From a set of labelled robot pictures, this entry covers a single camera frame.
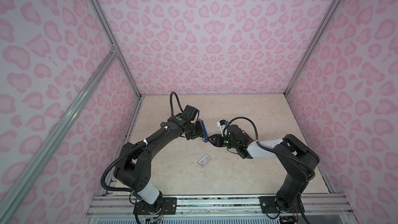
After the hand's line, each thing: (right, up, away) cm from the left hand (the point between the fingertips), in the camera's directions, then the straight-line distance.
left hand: (205, 130), depth 85 cm
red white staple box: (-1, -17, +2) cm, 18 cm away
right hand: (+2, -5, +2) cm, 6 cm away
